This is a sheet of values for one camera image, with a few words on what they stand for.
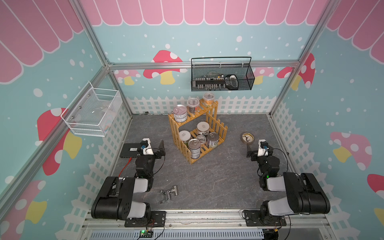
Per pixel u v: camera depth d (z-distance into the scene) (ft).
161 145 2.65
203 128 3.18
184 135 3.09
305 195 1.48
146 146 2.38
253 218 2.44
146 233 2.38
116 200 1.42
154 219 2.42
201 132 3.19
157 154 2.55
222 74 3.09
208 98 2.71
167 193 2.66
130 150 3.18
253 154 2.60
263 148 2.44
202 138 3.17
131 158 3.09
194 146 2.81
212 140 3.09
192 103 2.62
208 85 2.94
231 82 2.96
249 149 2.77
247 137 3.45
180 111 2.50
